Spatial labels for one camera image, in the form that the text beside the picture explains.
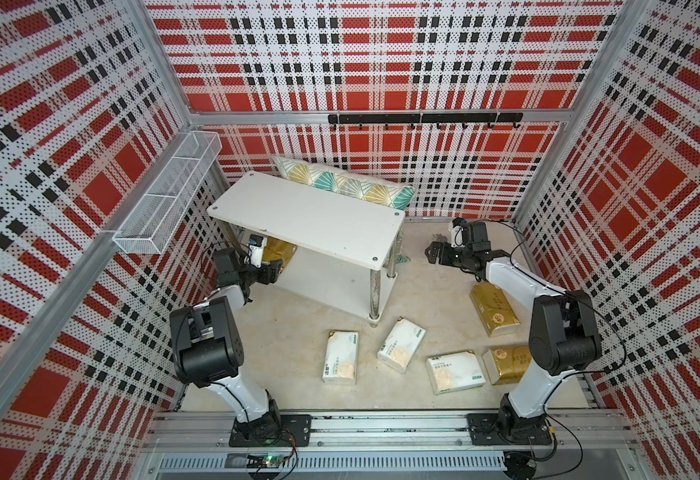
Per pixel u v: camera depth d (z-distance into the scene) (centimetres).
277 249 94
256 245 82
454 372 78
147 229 69
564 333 48
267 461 69
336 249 69
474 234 74
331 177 82
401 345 82
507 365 78
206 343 49
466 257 73
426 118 90
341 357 81
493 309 88
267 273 85
